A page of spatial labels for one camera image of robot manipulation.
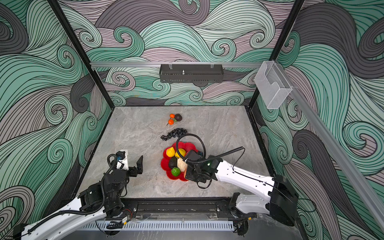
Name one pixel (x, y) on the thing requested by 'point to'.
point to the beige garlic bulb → (182, 165)
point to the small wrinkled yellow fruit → (170, 152)
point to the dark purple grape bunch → (175, 133)
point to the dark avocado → (173, 162)
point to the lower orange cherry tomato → (171, 122)
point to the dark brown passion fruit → (178, 117)
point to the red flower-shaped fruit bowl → (187, 146)
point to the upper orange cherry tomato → (172, 115)
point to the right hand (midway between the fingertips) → (187, 178)
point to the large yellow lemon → (182, 151)
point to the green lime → (175, 171)
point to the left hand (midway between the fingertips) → (134, 156)
